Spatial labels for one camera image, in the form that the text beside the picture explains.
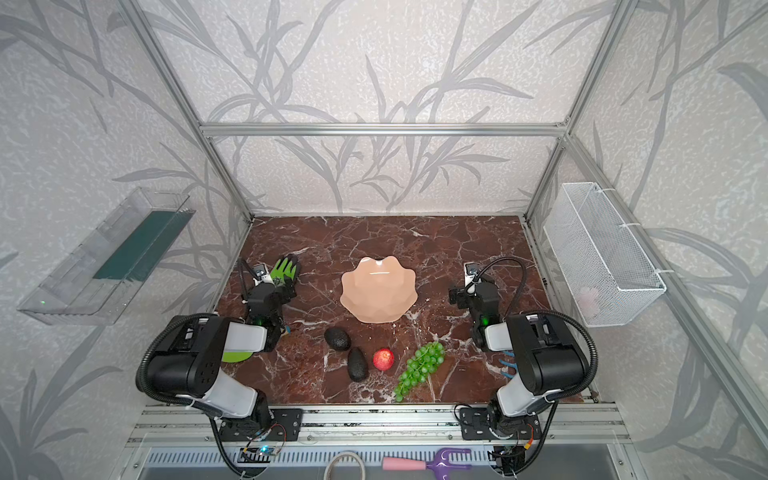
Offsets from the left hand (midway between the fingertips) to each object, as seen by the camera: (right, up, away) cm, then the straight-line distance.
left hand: (274, 269), depth 93 cm
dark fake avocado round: (+22, -19, -9) cm, 30 cm away
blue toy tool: (+72, -24, -6) cm, 76 cm away
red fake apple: (+35, -23, -13) cm, 44 cm away
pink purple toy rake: (+43, -43, -24) cm, 65 cm away
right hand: (+62, 0, +2) cm, 62 cm away
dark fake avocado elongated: (+28, -26, -11) cm, 39 cm away
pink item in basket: (+87, -6, -20) cm, 89 cm away
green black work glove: (0, -2, +9) cm, 9 cm away
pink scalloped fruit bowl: (+33, -8, +4) cm, 34 cm away
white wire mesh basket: (+84, +2, -32) cm, 90 cm away
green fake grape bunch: (+47, -24, -12) cm, 54 cm away
